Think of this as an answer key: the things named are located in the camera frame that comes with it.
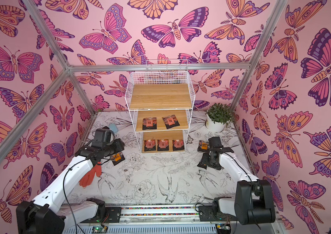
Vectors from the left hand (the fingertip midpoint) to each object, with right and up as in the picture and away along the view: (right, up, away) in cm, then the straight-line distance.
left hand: (123, 143), depth 82 cm
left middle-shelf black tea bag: (+15, +11, -1) cm, 19 cm away
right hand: (+48, -12, +5) cm, 50 cm away
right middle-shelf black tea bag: (+27, +12, -1) cm, 30 cm away
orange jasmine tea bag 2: (+50, -4, +17) cm, 53 cm away
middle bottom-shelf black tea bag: (+22, -3, +17) cm, 28 cm away
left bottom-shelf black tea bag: (+13, -4, +16) cm, 21 cm away
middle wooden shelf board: (+33, +16, +1) cm, 36 cm away
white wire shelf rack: (+21, +42, +15) cm, 49 cm away
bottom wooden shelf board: (+27, +3, +26) cm, 37 cm away
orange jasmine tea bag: (-7, -11, +11) cm, 18 cm away
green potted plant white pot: (+58, +17, +10) cm, 61 cm away
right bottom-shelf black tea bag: (+32, -3, +15) cm, 36 cm away
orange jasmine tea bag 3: (+46, -15, +8) cm, 49 cm away
